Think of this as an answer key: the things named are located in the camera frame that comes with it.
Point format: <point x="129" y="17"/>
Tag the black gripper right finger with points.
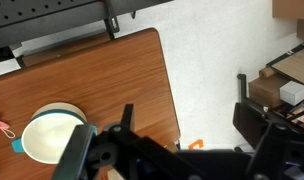
<point x="248" y="123"/>

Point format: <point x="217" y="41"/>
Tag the small white box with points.
<point x="293" y="92"/>

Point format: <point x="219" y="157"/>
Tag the cardboard tube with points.
<point x="267" y="72"/>

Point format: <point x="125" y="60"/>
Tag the black perforated breadboard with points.
<point x="25" y="13"/>

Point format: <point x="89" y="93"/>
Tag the black metal cart frame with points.
<point x="242" y="86"/>

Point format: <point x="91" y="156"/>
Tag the cream bowl teal rim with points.
<point x="48" y="133"/>

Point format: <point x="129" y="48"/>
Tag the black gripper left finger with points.
<point x="75" y="153"/>

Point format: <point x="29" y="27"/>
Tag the orange floor tape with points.
<point x="196" y="144"/>

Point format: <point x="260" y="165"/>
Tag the orange black bar clamp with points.
<point x="5" y="53"/>
<point x="111" y="23"/>

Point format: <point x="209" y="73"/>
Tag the light wood panel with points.
<point x="295" y="66"/>

